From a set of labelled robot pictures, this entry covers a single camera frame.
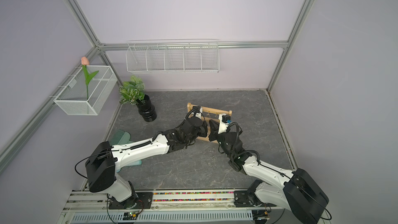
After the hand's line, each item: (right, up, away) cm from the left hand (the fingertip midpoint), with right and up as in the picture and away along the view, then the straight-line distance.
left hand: (207, 123), depth 80 cm
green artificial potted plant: (-41, +17, +5) cm, 45 cm away
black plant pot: (-38, +7, +17) cm, 42 cm away
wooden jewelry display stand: (-9, +9, -3) cm, 13 cm away
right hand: (+2, +2, -2) cm, 3 cm away
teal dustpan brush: (-54, -11, +16) cm, 57 cm away
